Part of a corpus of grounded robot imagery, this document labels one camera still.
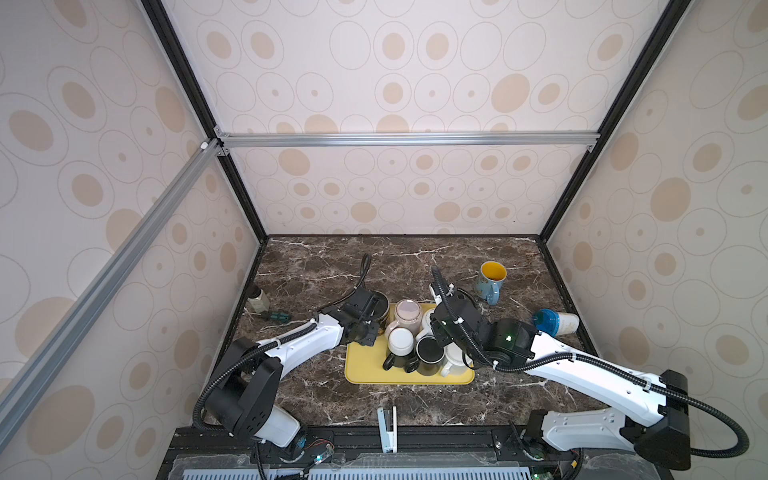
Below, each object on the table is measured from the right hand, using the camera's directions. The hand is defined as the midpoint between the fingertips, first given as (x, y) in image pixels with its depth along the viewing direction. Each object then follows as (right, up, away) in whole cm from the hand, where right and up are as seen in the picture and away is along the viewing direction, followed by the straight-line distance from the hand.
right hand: (439, 313), depth 74 cm
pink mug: (-7, -2, +11) cm, 13 cm away
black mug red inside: (-2, -12, +5) cm, 13 cm away
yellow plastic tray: (-19, -17, +11) cm, 28 cm away
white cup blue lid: (+36, -5, +13) cm, 39 cm away
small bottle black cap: (-53, +1, +18) cm, 56 cm away
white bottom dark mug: (-9, -10, +6) cm, 15 cm away
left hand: (-16, -6, +14) cm, 22 cm away
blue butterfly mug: (+20, +6, +20) cm, 29 cm away
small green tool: (-46, -5, +20) cm, 50 cm away
